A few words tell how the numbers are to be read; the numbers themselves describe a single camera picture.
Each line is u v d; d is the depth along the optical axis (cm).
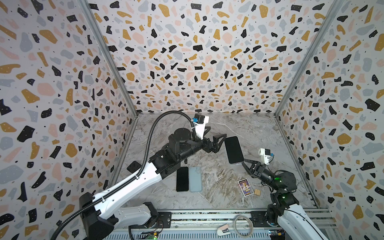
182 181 86
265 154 68
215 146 55
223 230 70
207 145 55
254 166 65
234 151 72
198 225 73
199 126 53
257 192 82
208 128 66
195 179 88
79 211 36
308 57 90
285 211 58
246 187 84
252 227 72
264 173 64
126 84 103
